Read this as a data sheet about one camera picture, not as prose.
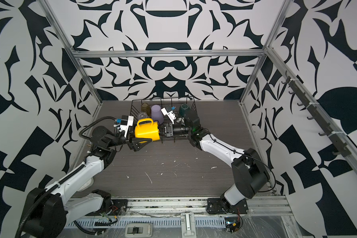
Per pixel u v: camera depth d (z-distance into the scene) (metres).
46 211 0.39
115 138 0.58
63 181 0.45
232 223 0.71
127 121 0.58
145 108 1.05
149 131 0.62
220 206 0.67
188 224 0.69
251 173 0.44
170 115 0.69
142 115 0.98
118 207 0.73
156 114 0.97
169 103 1.09
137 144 0.61
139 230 0.66
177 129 0.67
